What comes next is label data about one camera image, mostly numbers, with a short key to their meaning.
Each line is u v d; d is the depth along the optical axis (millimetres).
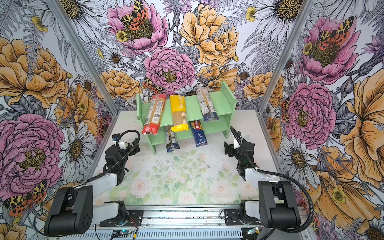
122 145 778
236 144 797
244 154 616
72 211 421
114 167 628
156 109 797
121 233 709
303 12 734
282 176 479
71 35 799
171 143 832
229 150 813
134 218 743
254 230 715
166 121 779
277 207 426
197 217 761
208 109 808
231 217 740
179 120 746
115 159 675
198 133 872
